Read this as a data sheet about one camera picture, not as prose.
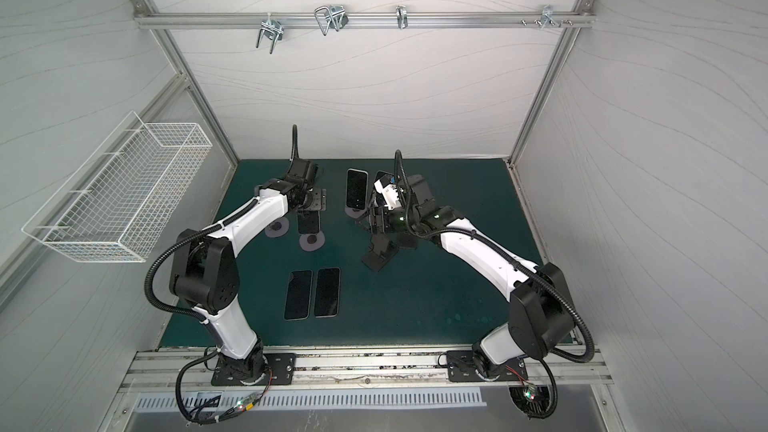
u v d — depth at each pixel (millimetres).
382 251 894
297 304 833
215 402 717
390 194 730
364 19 782
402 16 780
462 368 732
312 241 982
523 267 451
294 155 790
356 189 966
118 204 686
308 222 918
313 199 857
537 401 720
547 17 764
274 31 801
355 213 1045
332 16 765
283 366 733
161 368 760
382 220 689
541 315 425
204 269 472
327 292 862
